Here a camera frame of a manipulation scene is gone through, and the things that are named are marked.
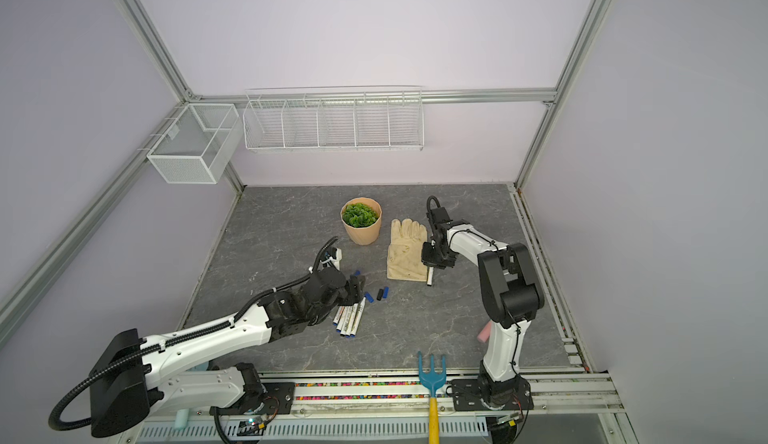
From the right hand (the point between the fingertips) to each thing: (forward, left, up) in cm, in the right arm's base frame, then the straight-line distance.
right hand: (432, 264), depth 97 cm
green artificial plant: (+12, +24, +11) cm, 29 cm away
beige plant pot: (+7, +21, +6) cm, 23 cm away
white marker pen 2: (-19, +26, 0) cm, 33 cm away
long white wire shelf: (+40, +33, +29) cm, 59 cm away
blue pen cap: (-2, +25, -1) cm, 25 cm away
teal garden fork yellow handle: (-34, +2, 0) cm, 34 cm away
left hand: (-13, +22, +13) cm, 29 cm away
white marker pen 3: (-18, +25, 0) cm, 31 cm away
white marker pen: (-4, +1, +1) cm, 4 cm away
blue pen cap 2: (-9, +15, -1) cm, 17 cm away
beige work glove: (+6, +9, -1) cm, 10 cm away
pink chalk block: (-23, -13, 0) cm, 26 cm away
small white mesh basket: (+32, +79, +26) cm, 89 cm away
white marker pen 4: (-17, +23, 0) cm, 29 cm away
